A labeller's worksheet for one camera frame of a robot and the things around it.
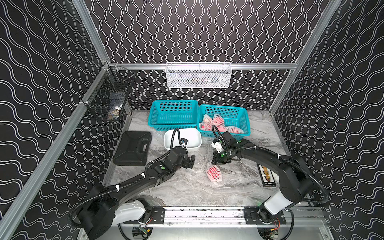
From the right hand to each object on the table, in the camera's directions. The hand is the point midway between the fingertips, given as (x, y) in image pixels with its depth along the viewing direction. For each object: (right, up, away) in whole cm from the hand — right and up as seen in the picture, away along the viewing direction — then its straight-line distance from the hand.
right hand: (212, 161), depth 87 cm
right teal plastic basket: (+20, +28, +27) cm, 44 cm away
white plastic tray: (-11, +14, +16) cm, 24 cm away
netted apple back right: (+7, +24, +20) cm, 32 cm away
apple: (0, -6, -5) cm, 8 cm away
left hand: (-14, +7, -4) cm, 17 cm away
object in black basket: (-55, +28, -3) cm, 62 cm away
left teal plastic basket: (-27, +30, +31) cm, 51 cm away
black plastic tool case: (-48, +6, +6) cm, 49 cm away
